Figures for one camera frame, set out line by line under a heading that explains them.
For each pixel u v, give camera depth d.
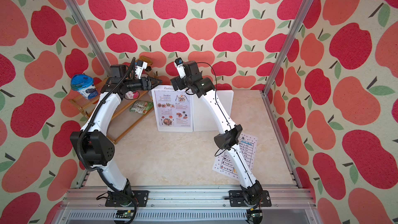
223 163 0.86
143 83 0.71
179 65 0.72
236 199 0.73
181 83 0.74
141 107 1.08
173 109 0.89
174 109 0.88
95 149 0.49
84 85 0.71
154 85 0.74
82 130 0.48
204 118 0.93
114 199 0.69
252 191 0.64
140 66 0.72
